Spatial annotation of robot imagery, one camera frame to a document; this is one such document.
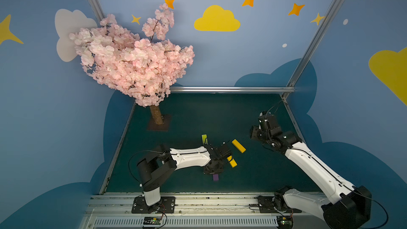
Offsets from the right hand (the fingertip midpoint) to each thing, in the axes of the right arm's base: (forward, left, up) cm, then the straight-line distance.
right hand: (256, 129), depth 82 cm
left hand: (-17, +18, -16) cm, 30 cm away
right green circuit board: (-38, -13, -20) cm, 45 cm away
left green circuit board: (-41, +49, -18) cm, 67 cm away
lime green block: (+3, +28, -17) cm, 33 cm away
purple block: (-21, +20, -16) cm, 33 cm away
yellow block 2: (-2, +7, -17) cm, 18 cm away
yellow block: (-12, +10, -17) cm, 24 cm away
